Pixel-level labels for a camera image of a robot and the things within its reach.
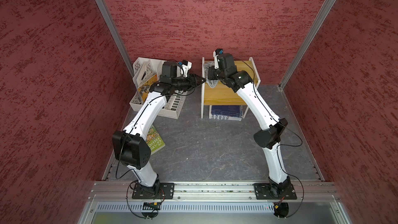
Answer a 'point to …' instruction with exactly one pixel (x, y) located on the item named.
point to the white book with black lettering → (226, 117)
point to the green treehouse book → (154, 141)
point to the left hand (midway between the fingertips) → (203, 84)
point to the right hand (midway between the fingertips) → (209, 72)
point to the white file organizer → (143, 69)
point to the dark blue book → (230, 110)
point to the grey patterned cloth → (211, 83)
